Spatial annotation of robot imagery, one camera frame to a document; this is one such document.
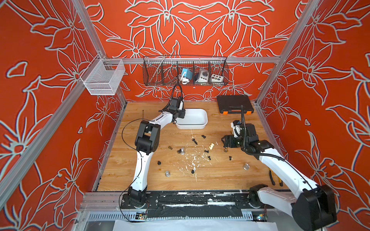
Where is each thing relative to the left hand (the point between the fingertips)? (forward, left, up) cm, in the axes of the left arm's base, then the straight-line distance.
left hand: (182, 110), depth 107 cm
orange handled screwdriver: (0, +32, -7) cm, 33 cm away
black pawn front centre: (-43, -10, -6) cm, 45 cm away
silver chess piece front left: (-46, +5, -4) cm, 47 cm away
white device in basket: (+6, -14, +26) cm, 30 cm away
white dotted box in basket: (+9, -23, +23) cm, 34 cm away
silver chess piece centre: (-32, -2, -4) cm, 32 cm away
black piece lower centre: (-34, -20, -6) cm, 40 cm away
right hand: (-27, -27, +7) cm, 39 cm away
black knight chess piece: (-19, -17, -6) cm, 26 cm away
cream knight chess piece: (-26, -21, -5) cm, 34 cm away
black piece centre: (-30, -18, -6) cm, 35 cm away
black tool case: (+12, -41, -3) cm, 42 cm away
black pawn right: (-33, -33, -6) cm, 47 cm away
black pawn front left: (-40, +11, -6) cm, 42 cm away
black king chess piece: (-22, -10, -5) cm, 25 cm away
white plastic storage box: (-3, -10, -7) cm, 13 cm away
